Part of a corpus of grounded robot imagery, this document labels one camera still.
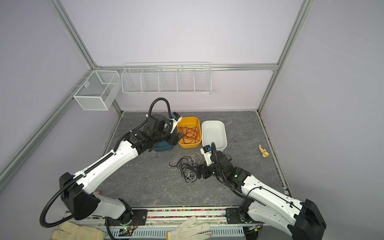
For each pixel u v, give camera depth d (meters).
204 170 0.67
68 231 0.70
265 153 0.94
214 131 1.09
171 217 0.75
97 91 0.96
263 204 0.60
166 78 1.00
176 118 0.65
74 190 0.40
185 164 0.90
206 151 0.68
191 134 1.05
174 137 0.67
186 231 0.70
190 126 1.11
